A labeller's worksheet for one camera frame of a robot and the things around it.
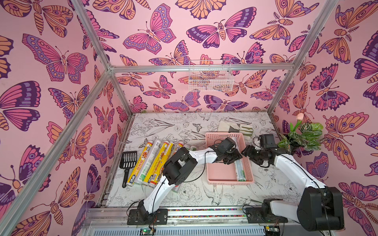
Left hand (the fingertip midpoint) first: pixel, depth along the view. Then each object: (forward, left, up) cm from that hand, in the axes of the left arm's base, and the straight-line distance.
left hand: (244, 159), depth 89 cm
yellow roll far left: (-2, +64, -2) cm, 64 cm away
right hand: (+1, +1, +4) cm, 5 cm away
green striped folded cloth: (+26, -9, -4) cm, 28 cm away
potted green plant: (+2, -26, +22) cm, 34 cm away
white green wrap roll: (-5, +4, +1) cm, 6 cm away
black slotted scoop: (+1, +73, -5) cm, 73 cm away
